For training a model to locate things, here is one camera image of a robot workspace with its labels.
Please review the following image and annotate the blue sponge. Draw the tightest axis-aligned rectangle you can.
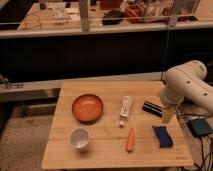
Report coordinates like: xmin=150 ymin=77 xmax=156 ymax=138
xmin=153 ymin=126 xmax=173 ymax=148

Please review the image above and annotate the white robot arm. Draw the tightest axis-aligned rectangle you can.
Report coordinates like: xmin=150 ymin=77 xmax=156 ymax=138
xmin=160 ymin=60 xmax=213 ymax=123

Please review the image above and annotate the orange ceramic bowl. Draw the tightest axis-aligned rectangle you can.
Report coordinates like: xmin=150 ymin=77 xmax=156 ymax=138
xmin=71 ymin=94 xmax=103 ymax=122

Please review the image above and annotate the black white striped eraser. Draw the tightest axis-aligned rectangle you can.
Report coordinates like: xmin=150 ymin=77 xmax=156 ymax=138
xmin=142 ymin=101 xmax=162 ymax=117

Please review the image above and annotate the dark teal power box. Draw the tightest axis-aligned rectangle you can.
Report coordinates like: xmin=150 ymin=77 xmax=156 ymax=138
xmin=187 ymin=118 xmax=212 ymax=137

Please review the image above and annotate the orange carrot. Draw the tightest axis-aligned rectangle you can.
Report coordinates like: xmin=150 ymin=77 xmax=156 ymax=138
xmin=126 ymin=128 xmax=134 ymax=152

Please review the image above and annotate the wooden table board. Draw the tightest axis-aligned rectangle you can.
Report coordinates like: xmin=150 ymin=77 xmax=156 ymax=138
xmin=42 ymin=81 xmax=193 ymax=169

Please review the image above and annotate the white cup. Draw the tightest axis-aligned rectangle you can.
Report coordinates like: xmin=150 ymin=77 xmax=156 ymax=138
xmin=70 ymin=127 xmax=90 ymax=151

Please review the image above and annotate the red object on shelf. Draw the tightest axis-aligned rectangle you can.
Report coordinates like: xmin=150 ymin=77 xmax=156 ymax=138
xmin=125 ymin=4 xmax=145 ymax=24

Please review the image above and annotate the black bag on shelf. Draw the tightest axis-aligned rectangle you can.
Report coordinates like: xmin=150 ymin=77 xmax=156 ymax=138
xmin=102 ymin=10 xmax=124 ymax=25

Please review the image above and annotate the grey metal post right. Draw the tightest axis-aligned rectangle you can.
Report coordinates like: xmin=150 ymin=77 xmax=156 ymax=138
xmin=168 ymin=0 xmax=182 ymax=27

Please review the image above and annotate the grey metal post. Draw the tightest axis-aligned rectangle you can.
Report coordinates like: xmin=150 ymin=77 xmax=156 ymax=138
xmin=79 ymin=0 xmax=90 ymax=31
xmin=168 ymin=0 xmax=182 ymax=27

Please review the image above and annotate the grey metal post left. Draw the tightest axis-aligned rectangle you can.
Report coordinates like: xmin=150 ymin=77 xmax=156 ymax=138
xmin=79 ymin=0 xmax=90 ymax=31

